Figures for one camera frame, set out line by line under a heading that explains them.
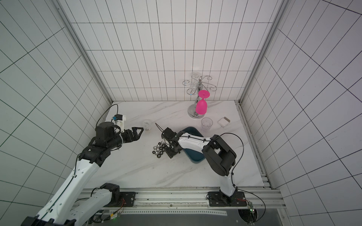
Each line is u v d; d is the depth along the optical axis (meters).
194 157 0.85
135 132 0.66
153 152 0.90
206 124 1.01
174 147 0.66
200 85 0.92
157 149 0.92
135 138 0.66
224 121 1.04
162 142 0.95
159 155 0.89
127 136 0.65
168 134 0.73
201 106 0.90
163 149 0.92
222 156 0.49
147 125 0.99
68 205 0.41
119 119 0.65
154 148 0.92
